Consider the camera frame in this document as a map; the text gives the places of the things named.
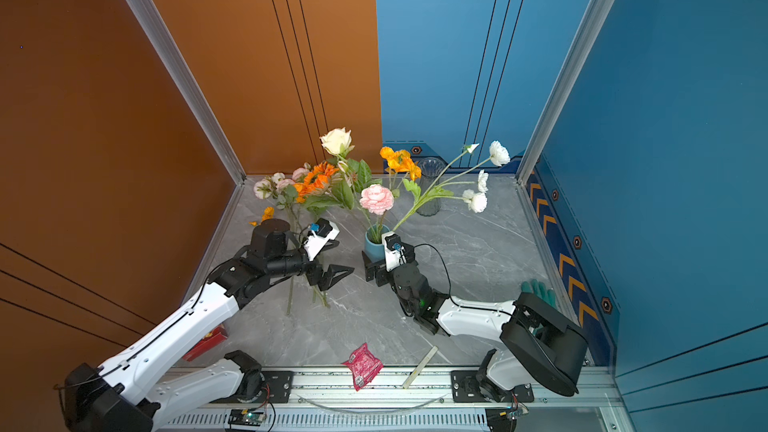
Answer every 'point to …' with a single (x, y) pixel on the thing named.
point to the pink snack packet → (364, 367)
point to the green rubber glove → (539, 289)
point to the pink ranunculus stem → (378, 200)
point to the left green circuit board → (246, 417)
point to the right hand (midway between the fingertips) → (376, 248)
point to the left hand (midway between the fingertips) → (343, 252)
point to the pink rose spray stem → (283, 189)
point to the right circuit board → (502, 419)
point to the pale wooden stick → (420, 368)
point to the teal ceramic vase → (375, 250)
